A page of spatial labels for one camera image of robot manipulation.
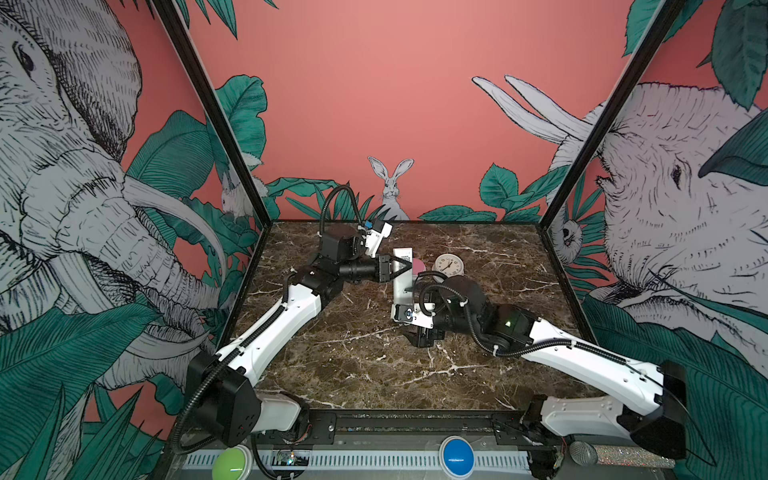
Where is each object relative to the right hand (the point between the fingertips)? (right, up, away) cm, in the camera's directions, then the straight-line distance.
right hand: (403, 305), depth 68 cm
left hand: (+2, +10, +1) cm, 10 cm away
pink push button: (+7, +7, +40) cm, 41 cm away
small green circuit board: (-27, -37, +2) cm, 46 cm away
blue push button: (+13, -36, +1) cm, 38 cm away
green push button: (-39, -36, -1) cm, 53 cm away
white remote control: (0, +5, +2) cm, 5 cm away
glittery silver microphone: (+42, -34, -1) cm, 54 cm away
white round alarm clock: (+17, +8, +34) cm, 39 cm away
